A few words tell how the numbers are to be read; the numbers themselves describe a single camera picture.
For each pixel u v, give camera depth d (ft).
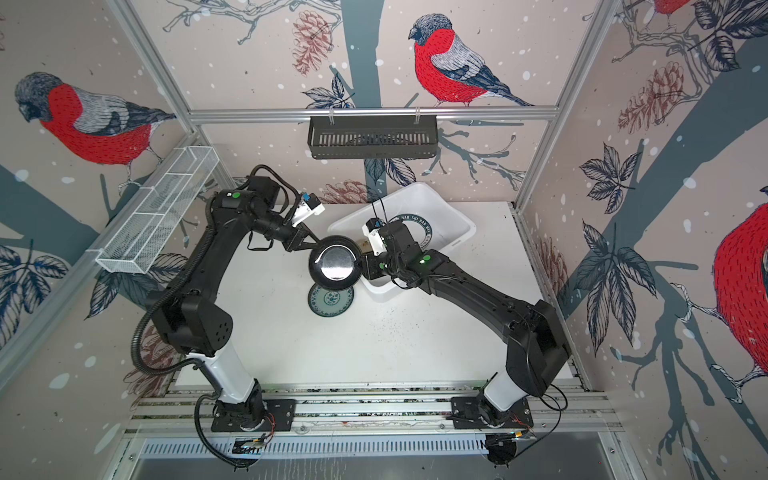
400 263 1.98
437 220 3.66
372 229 2.32
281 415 2.41
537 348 1.38
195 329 1.53
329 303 3.10
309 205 2.32
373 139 3.48
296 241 2.25
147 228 2.43
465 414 2.39
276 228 2.22
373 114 3.06
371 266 2.27
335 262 2.55
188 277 1.56
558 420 2.29
